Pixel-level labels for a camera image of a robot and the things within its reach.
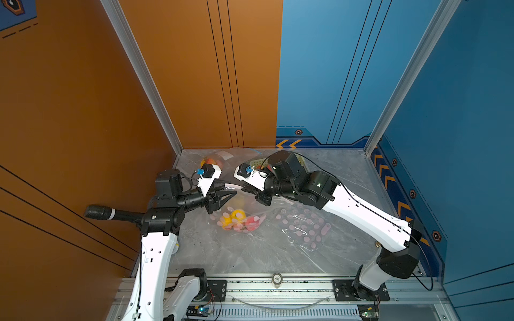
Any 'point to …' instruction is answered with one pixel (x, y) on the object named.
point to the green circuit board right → (369, 311)
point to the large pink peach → (251, 223)
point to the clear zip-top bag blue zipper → (229, 159)
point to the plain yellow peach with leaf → (238, 215)
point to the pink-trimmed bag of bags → (302, 226)
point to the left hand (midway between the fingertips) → (231, 186)
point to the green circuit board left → (198, 311)
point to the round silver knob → (276, 280)
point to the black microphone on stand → (104, 212)
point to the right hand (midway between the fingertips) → (246, 183)
